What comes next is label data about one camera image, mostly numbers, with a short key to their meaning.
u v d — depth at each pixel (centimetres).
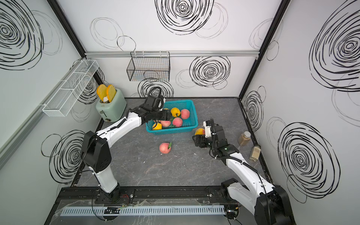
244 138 87
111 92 96
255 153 85
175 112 104
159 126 99
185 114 102
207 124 73
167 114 78
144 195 75
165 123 97
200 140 72
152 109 68
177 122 99
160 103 72
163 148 85
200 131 91
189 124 103
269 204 38
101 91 94
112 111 96
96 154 46
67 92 76
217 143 62
